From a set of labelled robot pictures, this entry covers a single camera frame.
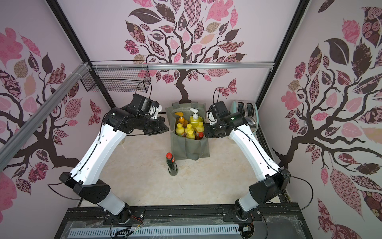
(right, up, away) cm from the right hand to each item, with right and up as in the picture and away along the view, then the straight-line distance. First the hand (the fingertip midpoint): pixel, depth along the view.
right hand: (207, 131), depth 75 cm
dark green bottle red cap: (-19, -19, +4) cm, 27 cm away
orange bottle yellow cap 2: (-10, +2, +8) cm, 13 cm away
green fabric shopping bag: (-12, -9, -1) cm, 15 cm away
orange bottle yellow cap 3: (-3, +2, +9) cm, 10 cm away
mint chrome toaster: (+33, +14, +28) cm, 45 cm away
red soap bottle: (-3, -2, +8) cm, 9 cm away
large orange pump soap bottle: (-15, +6, +12) cm, 20 cm away
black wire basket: (-57, +35, +19) cm, 70 cm away
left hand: (-20, 0, -7) cm, 21 cm away
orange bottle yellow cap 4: (-9, -2, +3) cm, 9 cm away
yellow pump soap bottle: (-6, +7, +12) cm, 15 cm away
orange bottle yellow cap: (-15, +1, +8) cm, 17 cm away
